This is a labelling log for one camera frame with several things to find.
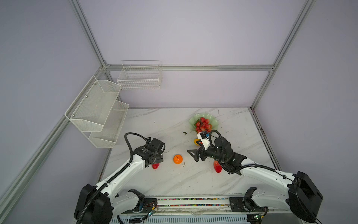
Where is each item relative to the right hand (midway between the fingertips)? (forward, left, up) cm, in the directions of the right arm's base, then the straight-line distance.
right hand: (191, 146), depth 76 cm
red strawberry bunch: (+26, -9, -13) cm, 31 cm away
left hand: (-3, +24, -9) cm, 26 cm away
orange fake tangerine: (-1, +9, -15) cm, 18 cm away
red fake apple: (-5, +22, -16) cm, 28 cm away
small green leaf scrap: (+22, +4, -18) cm, 29 cm away
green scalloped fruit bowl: (+30, -17, -13) cm, 37 cm away
